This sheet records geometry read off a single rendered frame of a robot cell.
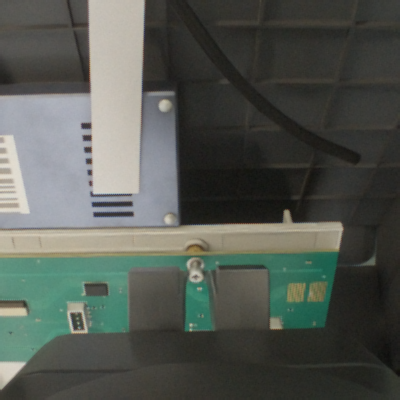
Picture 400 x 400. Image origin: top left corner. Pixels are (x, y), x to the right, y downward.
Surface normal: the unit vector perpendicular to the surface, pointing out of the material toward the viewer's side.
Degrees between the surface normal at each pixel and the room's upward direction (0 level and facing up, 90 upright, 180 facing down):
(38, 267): 90
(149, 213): 90
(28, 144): 90
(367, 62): 90
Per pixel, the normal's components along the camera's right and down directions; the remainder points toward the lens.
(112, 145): 0.03, 0.54
